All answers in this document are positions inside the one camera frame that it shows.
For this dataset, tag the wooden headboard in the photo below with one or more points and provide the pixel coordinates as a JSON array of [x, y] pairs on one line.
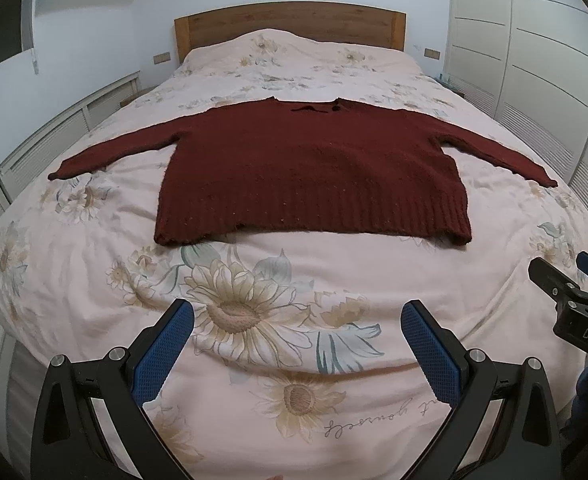
[[317, 20]]

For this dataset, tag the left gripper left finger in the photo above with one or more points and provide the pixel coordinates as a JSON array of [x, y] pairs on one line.
[[67, 441]]

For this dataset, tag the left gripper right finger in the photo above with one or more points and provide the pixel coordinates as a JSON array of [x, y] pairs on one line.
[[502, 421]]

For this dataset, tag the white low cabinet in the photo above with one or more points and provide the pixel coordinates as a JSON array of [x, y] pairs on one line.
[[21, 376]]

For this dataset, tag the right wall switch plate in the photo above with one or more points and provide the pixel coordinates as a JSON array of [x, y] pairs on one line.
[[430, 53]]

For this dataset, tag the left wall switch plate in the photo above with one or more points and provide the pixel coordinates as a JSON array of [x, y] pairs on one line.
[[161, 58]]

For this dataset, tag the wall switch plate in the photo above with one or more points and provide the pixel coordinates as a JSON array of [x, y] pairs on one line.
[[430, 53], [161, 58]]

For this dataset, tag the white wardrobe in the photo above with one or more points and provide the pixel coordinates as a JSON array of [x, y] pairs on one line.
[[525, 64]]

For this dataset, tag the dark red knitted sweater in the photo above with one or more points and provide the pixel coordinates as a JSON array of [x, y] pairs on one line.
[[340, 166]]

